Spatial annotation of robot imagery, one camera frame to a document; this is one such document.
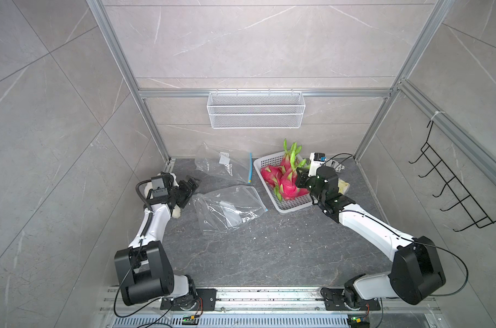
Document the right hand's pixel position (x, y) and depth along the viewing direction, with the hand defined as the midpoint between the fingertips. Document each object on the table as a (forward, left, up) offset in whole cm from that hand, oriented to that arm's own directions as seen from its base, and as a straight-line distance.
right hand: (298, 167), depth 83 cm
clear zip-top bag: (-7, +35, -22) cm, 42 cm away
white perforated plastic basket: (-1, -5, -25) cm, 25 cm away
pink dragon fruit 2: (-6, +4, -6) cm, 9 cm away
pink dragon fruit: (+9, +9, -16) cm, 20 cm away
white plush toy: (-7, +56, -22) cm, 61 cm away
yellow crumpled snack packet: (+6, -28, -23) cm, 37 cm away
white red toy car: (+19, -28, -20) cm, 39 cm away
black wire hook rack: (-21, -47, +6) cm, 52 cm away
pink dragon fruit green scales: (+20, -3, -9) cm, 22 cm away
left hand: (-2, +43, -7) cm, 44 cm away
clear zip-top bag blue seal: (+18, +31, -16) cm, 39 cm away
